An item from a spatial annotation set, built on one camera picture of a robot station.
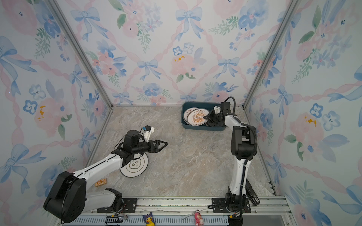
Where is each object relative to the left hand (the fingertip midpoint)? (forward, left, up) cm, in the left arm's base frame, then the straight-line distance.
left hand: (164, 143), depth 81 cm
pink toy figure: (-36, -19, -12) cm, 42 cm away
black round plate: (+23, -29, -11) cm, 38 cm away
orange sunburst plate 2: (+27, -20, -9) cm, 35 cm away
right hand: (+26, -26, -6) cm, 37 cm away
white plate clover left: (-8, +18, -15) cm, 25 cm away
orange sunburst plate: (+35, -13, -12) cm, 40 cm away
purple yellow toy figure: (-35, +5, -12) cm, 37 cm away
